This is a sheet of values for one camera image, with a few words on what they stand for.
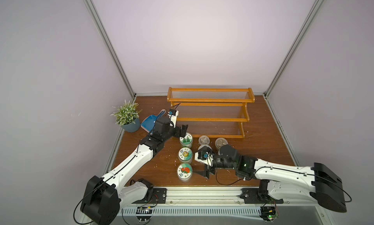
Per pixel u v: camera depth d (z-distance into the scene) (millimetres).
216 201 725
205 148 673
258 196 652
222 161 603
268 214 682
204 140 875
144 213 718
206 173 610
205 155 595
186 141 848
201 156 576
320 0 712
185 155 793
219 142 871
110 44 893
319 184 407
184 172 731
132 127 917
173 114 696
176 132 723
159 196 731
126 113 875
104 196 387
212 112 1075
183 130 727
